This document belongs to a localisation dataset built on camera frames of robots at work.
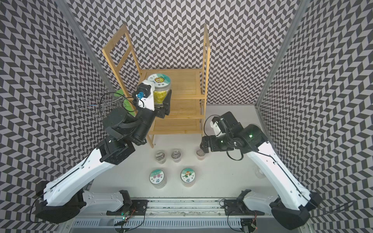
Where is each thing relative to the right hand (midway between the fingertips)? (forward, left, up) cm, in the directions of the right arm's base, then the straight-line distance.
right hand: (211, 149), depth 65 cm
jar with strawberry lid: (-6, +12, -19) cm, 23 cm away
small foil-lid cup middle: (+6, +19, -20) cm, 28 cm away
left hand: (+10, +20, +26) cm, 35 cm away
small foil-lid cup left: (+5, +28, -19) cm, 34 cm away
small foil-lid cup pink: (+7, +4, -21) cm, 23 cm away
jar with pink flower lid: (-7, +27, -18) cm, 33 cm away
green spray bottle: (+26, +45, +3) cm, 52 cm away
